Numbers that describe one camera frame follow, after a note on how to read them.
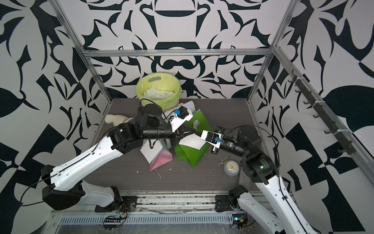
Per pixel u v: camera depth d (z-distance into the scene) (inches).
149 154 29.8
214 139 17.2
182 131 20.1
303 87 25.5
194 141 23.4
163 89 41.2
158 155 28.1
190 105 34.2
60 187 15.1
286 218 15.3
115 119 37.1
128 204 29.2
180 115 18.2
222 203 29.2
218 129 20.4
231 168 32.5
